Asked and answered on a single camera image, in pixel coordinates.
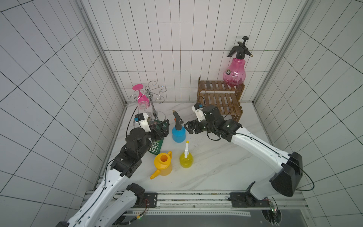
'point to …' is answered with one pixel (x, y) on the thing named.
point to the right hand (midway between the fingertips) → (184, 125)
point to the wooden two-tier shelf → (226, 97)
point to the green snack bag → (156, 144)
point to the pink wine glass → (143, 102)
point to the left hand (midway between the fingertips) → (161, 125)
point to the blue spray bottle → (178, 132)
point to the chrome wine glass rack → (148, 93)
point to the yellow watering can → (163, 163)
